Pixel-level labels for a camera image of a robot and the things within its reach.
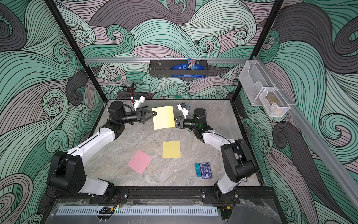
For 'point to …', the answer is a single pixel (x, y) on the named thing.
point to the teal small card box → (198, 170)
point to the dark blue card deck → (205, 170)
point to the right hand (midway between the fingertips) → (168, 121)
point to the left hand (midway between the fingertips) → (156, 113)
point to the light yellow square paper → (164, 118)
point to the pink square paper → (140, 161)
